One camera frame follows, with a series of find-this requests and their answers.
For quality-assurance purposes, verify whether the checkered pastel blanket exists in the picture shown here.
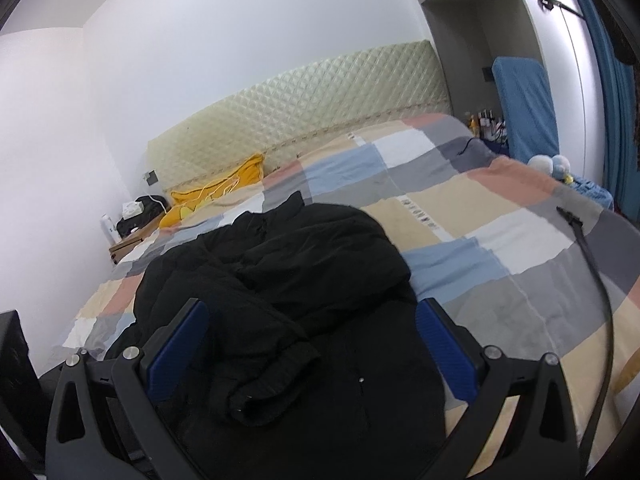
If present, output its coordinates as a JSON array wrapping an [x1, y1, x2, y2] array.
[[62, 112, 640, 480]]

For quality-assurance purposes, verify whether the blue curtain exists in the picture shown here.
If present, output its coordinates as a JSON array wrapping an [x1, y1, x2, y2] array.
[[570, 0, 640, 211]]

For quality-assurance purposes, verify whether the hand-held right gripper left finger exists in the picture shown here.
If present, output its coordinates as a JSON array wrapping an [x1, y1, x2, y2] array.
[[44, 298, 210, 480]]

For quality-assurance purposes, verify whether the white spray bottle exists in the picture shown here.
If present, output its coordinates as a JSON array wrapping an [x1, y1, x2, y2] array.
[[100, 214, 121, 244]]

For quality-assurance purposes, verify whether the white charging cable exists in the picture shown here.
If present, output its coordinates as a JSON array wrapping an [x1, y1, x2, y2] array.
[[142, 180, 239, 211]]

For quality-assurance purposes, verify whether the black bag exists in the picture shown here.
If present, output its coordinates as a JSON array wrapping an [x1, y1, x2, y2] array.
[[116, 195, 169, 236]]

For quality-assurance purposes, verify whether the blue covered upright panel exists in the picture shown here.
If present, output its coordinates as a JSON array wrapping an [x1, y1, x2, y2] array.
[[491, 56, 560, 163]]

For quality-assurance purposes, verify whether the row of small bottles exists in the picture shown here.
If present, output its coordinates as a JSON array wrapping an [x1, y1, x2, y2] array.
[[462, 107, 508, 141]]

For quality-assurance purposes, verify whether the cream quilted headboard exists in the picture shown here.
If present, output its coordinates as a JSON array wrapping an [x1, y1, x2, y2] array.
[[146, 39, 449, 201]]

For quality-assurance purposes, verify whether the black clothes rail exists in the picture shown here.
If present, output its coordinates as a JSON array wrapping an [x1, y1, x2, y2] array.
[[520, 0, 586, 19]]

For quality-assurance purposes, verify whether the black strap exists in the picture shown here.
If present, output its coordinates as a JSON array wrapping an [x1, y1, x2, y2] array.
[[556, 204, 615, 461]]

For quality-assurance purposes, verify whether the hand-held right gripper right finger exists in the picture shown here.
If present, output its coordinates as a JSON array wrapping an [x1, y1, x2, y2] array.
[[415, 297, 597, 480]]

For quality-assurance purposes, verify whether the white and blue plush toy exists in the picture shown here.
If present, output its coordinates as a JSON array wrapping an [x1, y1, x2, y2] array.
[[527, 154, 576, 184]]

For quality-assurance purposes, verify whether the black puffer jacket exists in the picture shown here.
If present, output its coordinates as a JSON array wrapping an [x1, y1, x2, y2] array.
[[102, 190, 448, 480]]

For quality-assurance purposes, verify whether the white wardrobe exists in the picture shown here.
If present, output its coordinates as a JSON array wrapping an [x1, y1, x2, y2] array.
[[397, 0, 608, 201]]

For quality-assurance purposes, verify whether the yellow pillow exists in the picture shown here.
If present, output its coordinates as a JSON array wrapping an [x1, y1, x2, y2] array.
[[159, 153, 266, 229]]

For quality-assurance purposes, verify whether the wooden nightstand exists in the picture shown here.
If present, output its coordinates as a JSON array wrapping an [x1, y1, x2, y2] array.
[[108, 225, 161, 265]]

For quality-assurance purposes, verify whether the crumpled blue cloth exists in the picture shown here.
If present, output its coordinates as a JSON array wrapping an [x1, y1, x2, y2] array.
[[570, 175, 615, 211]]

